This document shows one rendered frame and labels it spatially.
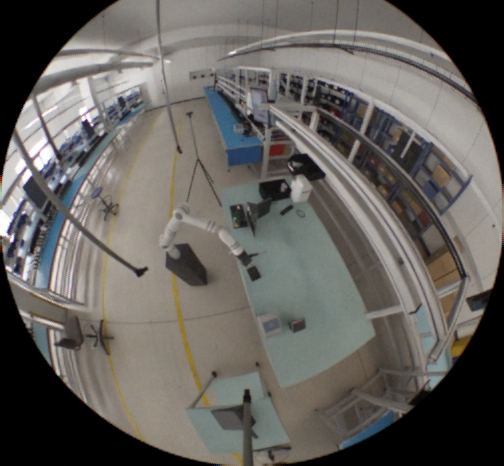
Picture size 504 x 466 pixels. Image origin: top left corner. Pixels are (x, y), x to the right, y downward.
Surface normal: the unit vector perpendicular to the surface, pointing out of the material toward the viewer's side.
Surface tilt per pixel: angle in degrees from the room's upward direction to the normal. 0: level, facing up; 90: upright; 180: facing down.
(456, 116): 90
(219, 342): 0
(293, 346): 0
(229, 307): 0
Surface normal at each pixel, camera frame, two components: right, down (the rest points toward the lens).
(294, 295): 0.03, -0.61
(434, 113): -0.96, 0.22
